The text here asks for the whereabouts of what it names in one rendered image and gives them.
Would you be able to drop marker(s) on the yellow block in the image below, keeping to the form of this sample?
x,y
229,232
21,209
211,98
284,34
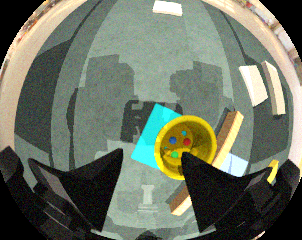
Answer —
x,y
274,163

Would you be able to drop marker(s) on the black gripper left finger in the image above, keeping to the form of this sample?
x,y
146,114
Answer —
x,y
88,188

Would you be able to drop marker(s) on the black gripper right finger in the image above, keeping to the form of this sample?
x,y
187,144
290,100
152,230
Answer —
x,y
214,193

